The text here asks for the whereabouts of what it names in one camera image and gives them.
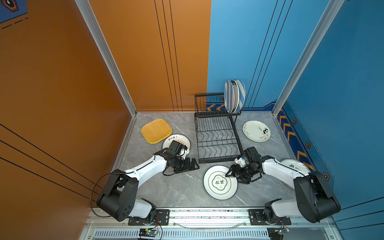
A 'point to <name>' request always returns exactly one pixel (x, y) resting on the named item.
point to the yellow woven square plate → (156, 130)
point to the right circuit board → (277, 233)
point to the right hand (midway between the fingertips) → (229, 178)
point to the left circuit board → (149, 232)
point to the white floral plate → (256, 131)
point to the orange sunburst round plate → (180, 138)
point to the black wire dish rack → (217, 139)
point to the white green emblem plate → (217, 185)
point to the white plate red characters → (296, 165)
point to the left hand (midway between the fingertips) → (193, 167)
